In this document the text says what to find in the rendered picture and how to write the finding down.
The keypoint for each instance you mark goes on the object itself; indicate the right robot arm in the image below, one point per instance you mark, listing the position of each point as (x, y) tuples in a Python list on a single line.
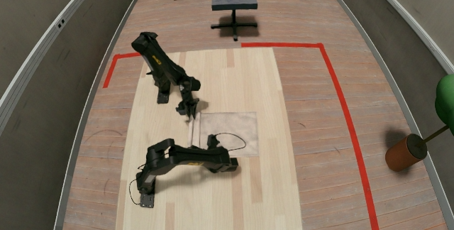
[(210, 159)]

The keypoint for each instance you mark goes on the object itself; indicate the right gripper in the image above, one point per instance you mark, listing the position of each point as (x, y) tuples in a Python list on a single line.
[(213, 143)]

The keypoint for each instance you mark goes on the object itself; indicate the beige cloth towel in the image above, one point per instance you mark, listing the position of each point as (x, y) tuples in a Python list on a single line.
[(236, 131)]

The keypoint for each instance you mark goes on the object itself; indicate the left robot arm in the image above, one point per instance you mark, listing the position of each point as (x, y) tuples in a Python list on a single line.
[(160, 66)]

